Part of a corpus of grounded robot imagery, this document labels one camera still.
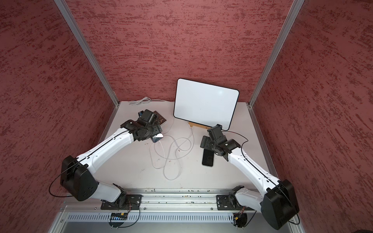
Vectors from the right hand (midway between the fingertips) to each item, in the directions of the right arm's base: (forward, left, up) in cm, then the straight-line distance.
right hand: (207, 146), depth 83 cm
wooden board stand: (+21, +8, -7) cm, 24 cm away
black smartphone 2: (+5, +29, +4) cm, 30 cm away
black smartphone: (-4, -1, -8) cm, 9 cm away
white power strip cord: (+47, +48, -7) cm, 68 cm away
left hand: (+7, +31, +5) cm, 32 cm away
